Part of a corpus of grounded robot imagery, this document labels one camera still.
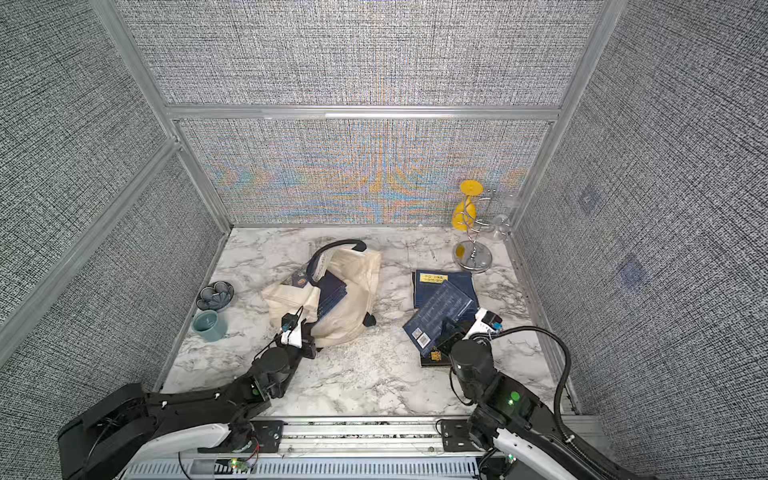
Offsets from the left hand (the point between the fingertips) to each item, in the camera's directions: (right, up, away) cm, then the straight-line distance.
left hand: (316, 317), depth 81 cm
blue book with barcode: (+29, -2, -3) cm, 29 cm away
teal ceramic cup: (-35, -4, +9) cm, 36 cm away
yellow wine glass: (+49, +33, +32) cm, 67 cm away
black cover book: (+33, -12, +1) cm, 35 cm away
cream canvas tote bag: (+11, +12, +13) cm, 21 cm away
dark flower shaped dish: (-37, +3, +17) cm, 40 cm away
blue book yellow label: (+32, +8, +16) cm, 36 cm away
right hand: (+33, +2, -7) cm, 34 cm away
